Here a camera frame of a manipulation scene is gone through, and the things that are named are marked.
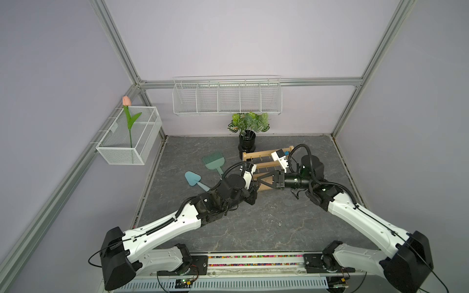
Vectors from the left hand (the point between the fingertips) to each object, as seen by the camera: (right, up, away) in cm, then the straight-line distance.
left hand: (259, 184), depth 70 cm
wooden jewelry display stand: (-1, +12, +7) cm, 14 cm away
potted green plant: (-4, +27, +23) cm, 36 cm away
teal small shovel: (-34, -2, +30) cm, 45 cm away
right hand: (-1, +2, -4) cm, 5 cm away
